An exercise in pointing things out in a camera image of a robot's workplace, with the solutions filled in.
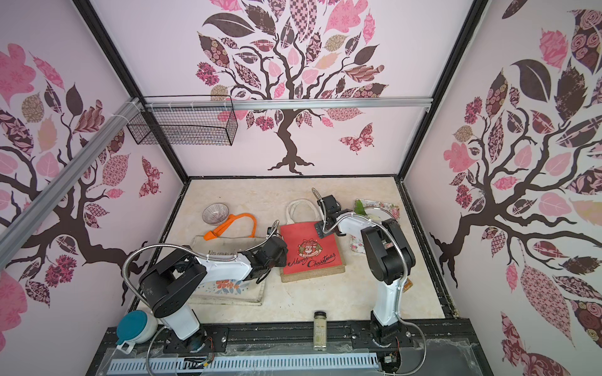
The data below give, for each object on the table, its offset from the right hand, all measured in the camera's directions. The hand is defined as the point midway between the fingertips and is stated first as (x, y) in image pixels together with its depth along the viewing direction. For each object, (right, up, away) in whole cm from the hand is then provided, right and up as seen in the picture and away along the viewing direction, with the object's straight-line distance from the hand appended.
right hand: (331, 222), depth 100 cm
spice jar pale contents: (-7, -32, -28) cm, 43 cm away
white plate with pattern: (+21, +5, +4) cm, 22 cm away
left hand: (-20, -13, -7) cm, 25 cm away
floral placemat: (+11, -8, -4) cm, 14 cm away
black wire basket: (-51, +43, -6) cm, 67 cm away
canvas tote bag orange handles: (-31, -23, -19) cm, 43 cm away
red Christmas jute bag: (-10, -13, -10) cm, 19 cm away
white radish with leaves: (+14, +6, +4) cm, 16 cm away
